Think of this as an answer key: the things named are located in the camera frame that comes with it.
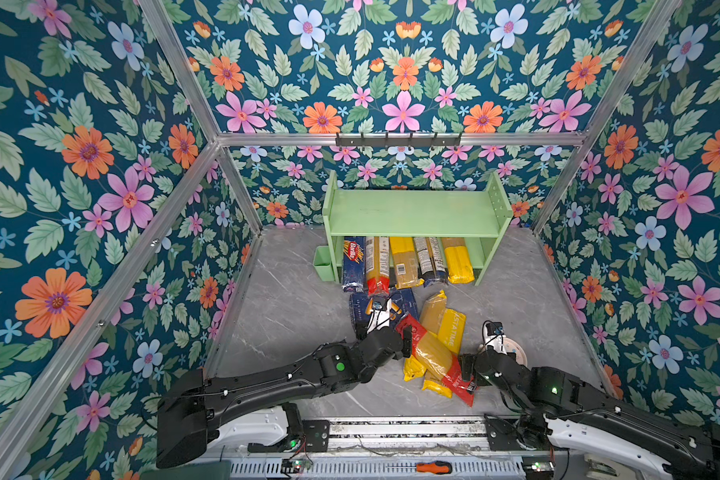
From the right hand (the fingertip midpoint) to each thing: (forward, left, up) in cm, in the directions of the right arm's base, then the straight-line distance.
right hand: (469, 359), depth 77 cm
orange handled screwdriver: (-22, +10, -7) cm, 26 cm away
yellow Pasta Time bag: (+13, +3, -7) cm, 15 cm away
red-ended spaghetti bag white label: (+26, +24, +7) cm, 36 cm away
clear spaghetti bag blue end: (+29, +8, +7) cm, 30 cm away
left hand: (+5, +18, +10) cm, 21 cm away
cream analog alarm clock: (+6, -15, -7) cm, 18 cm away
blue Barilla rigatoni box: (+19, +30, -2) cm, 36 cm away
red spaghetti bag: (+2, +9, -3) cm, 9 cm away
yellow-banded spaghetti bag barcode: (+26, -1, +6) cm, 27 cm away
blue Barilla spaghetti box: (+28, +31, +7) cm, 43 cm away
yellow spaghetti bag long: (+27, +16, +7) cm, 32 cm away
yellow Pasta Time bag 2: (-1, +14, -5) cm, 15 cm away
